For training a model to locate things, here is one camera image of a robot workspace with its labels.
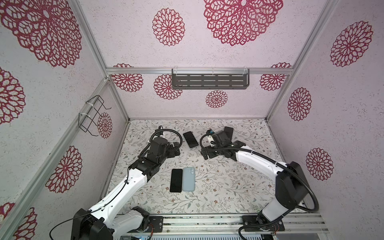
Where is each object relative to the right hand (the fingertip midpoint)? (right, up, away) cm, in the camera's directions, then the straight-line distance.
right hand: (207, 147), depth 88 cm
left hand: (-21, +1, -7) cm, 22 cm away
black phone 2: (+20, +9, +27) cm, 35 cm away
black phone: (-10, +4, +18) cm, 21 cm away
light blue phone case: (-11, -20, +1) cm, 23 cm away
